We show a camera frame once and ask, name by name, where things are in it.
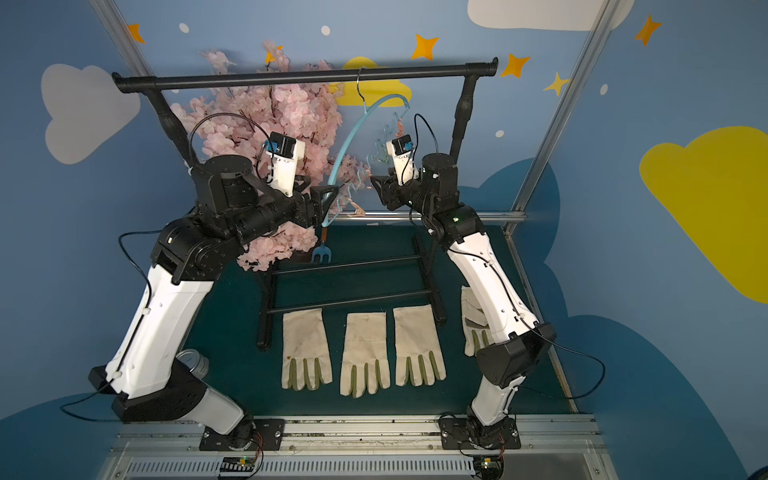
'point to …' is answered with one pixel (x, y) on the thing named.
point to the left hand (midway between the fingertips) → (320, 178)
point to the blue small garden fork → (322, 250)
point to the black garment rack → (272, 286)
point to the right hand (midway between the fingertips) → (387, 171)
